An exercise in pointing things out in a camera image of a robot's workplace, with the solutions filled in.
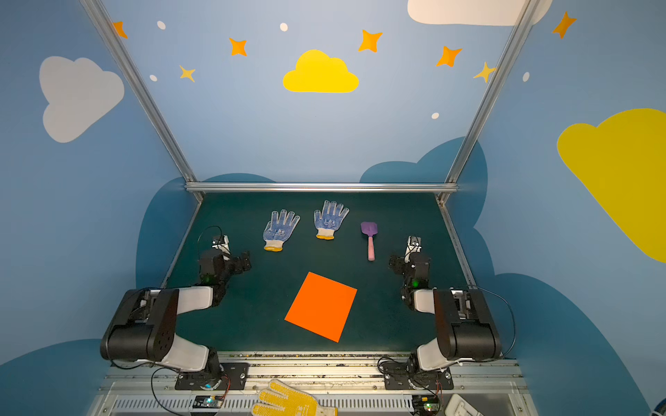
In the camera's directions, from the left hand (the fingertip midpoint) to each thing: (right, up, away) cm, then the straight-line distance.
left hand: (237, 252), depth 95 cm
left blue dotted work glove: (+12, +8, +14) cm, 20 cm away
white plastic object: (+70, -38, -26) cm, 84 cm away
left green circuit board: (+1, -39, -23) cm, 45 cm away
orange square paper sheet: (+32, -18, -6) cm, 37 cm away
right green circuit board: (+63, -40, -23) cm, 78 cm away
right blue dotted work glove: (+34, +12, +18) cm, 40 cm away
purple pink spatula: (+51, +8, +13) cm, 54 cm away
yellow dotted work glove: (+25, -38, -24) cm, 52 cm away
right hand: (+64, +1, 0) cm, 64 cm away
